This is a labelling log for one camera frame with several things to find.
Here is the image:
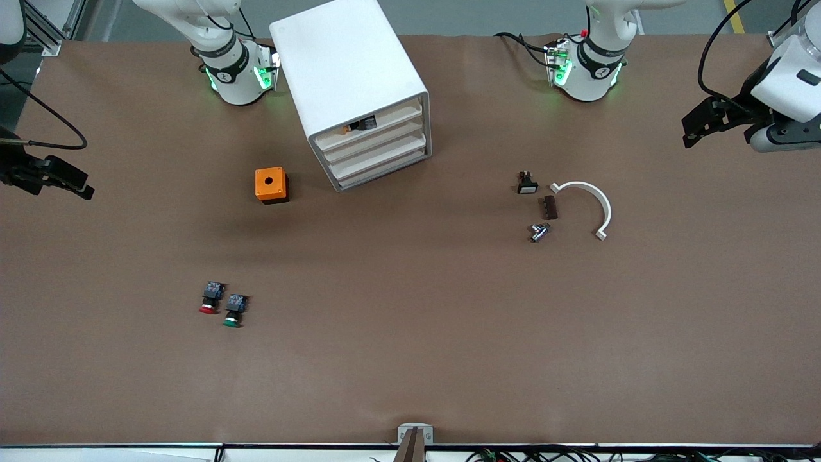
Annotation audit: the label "black cable bundle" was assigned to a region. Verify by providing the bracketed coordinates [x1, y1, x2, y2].
[465, 445, 821, 462]

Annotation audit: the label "red push button switch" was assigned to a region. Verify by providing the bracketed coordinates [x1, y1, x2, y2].
[198, 281, 226, 316]

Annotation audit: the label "black base power cable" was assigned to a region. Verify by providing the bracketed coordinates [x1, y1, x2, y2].
[494, 32, 555, 68]

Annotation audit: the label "orange button enclosure box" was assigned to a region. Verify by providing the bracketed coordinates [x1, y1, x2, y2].
[255, 167, 289, 205]

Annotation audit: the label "aluminium frame post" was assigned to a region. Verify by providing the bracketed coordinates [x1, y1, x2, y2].
[768, 0, 821, 49]
[22, 0, 87, 57]

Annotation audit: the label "green push button switch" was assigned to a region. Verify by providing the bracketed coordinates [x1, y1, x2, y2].
[222, 293, 250, 329]

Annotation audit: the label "grey camera stand bracket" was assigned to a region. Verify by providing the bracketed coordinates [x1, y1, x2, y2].
[393, 423, 435, 462]

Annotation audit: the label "white curved plastic arc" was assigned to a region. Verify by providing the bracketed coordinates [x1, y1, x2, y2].
[550, 182, 613, 241]

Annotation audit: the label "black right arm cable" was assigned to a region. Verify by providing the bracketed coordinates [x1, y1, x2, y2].
[0, 67, 88, 150]

